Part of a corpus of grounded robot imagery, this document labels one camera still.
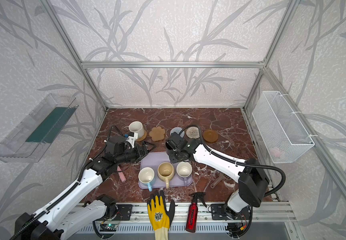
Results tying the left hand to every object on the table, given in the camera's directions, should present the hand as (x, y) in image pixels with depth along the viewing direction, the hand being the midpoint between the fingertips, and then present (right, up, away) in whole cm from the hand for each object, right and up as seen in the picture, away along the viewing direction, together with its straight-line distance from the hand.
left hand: (154, 146), depth 74 cm
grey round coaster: (+11, +6, +33) cm, 35 cm away
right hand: (+9, -5, +7) cm, 12 cm away
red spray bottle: (+19, -35, -5) cm, 40 cm away
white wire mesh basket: (+57, +6, -14) cm, 59 cm away
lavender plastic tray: (0, -15, +6) cm, 16 cm away
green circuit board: (-22, -39, -3) cm, 45 cm away
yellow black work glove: (+4, -34, -4) cm, 35 cm away
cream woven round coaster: (+21, +4, +31) cm, 38 cm away
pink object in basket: (+60, -3, -2) cm, 61 cm away
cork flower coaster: (-4, +3, +31) cm, 31 cm away
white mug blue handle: (-6, -17, +6) cm, 19 cm away
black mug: (+9, -2, -4) cm, 10 cm away
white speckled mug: (-17, +8, +25) cm, 31 cm away
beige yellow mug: (+5, -17, +12) cm, 21 cm away
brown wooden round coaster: (+34, +2, +30) cm, 45 cm away
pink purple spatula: (-21, -18, +9) cm, 29 cm away
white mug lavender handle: (+15, -16, +12) cm, 25 cm away
